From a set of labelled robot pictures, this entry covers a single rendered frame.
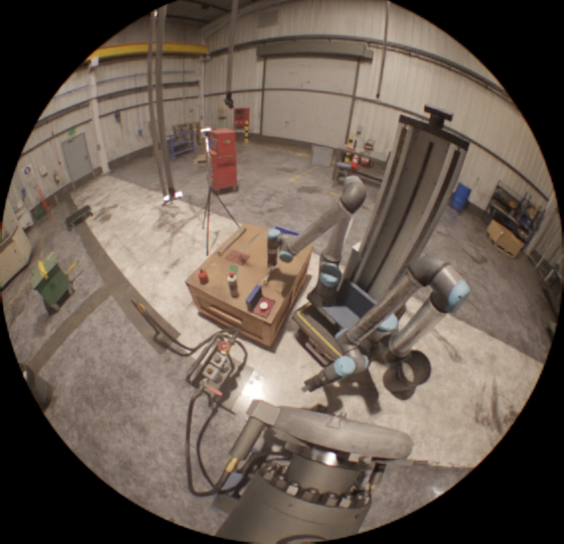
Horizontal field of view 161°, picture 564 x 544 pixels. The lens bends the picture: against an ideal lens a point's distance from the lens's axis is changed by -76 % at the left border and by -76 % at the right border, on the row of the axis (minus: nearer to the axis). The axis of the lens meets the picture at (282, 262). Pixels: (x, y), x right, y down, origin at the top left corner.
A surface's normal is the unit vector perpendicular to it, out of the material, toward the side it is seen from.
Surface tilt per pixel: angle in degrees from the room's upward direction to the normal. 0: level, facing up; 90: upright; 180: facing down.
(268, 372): 0
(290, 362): 0
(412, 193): 90
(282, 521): 25
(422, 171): 90
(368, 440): 1
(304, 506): 18
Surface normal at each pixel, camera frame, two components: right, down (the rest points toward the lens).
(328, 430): -0.30, -0.80
